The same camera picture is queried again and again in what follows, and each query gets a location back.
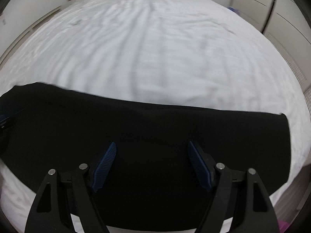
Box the blue patterned item beside bed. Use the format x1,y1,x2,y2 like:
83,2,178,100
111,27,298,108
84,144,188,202
228,6,240,15

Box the white bed sheet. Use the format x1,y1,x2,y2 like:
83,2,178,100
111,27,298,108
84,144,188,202
0,0,311,233

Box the white wardrobe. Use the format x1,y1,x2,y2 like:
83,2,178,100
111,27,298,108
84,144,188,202
228,0,311,54

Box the black pants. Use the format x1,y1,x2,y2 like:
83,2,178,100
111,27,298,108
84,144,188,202
1,83,291,232

